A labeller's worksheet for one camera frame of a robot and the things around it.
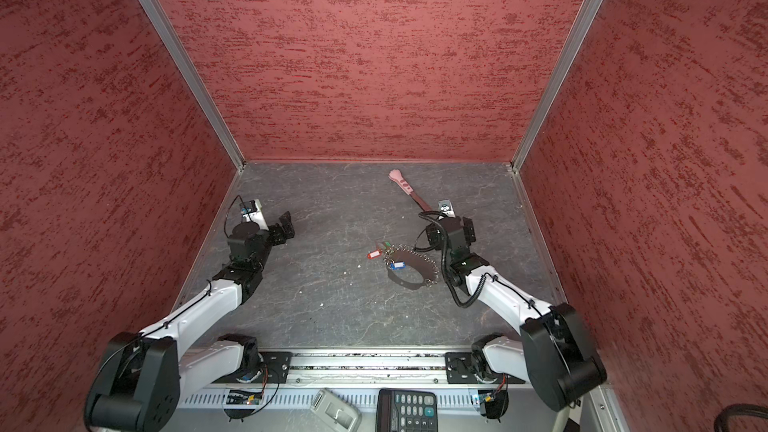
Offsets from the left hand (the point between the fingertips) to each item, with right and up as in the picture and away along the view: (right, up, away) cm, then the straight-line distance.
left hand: (276, 221), depth 87 cm
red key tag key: (+29, -12, +8) cm, 32 cm away
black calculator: (+38, -41, -20) cm, 60 cm away
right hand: (+51, -2, +1) cm, 51 cm away
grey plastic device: (+21, -43, -19) cm, 51 cm away
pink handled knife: (+36, +15, +27) cm, 47 cm away
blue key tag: (+37, -15, +5) cm, 40 cm away
